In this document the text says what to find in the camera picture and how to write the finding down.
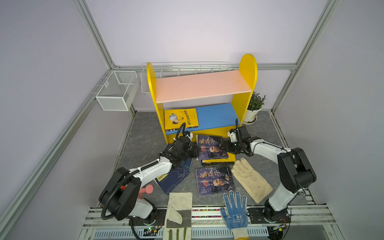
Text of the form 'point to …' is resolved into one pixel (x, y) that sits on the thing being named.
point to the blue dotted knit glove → (237, 219)
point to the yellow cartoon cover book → (174, 118)
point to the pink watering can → (148, 189)
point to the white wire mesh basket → (118, 91)
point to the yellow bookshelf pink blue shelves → (206, 106)
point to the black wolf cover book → (184, 128)
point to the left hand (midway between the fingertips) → (201, 150)
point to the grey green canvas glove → (178, 222)
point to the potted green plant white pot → (255, 105)
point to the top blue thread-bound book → (180, 167)
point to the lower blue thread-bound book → (168, 181)
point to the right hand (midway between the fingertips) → (223, 149)
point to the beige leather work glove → (251, 180)
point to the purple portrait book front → (215, 180)
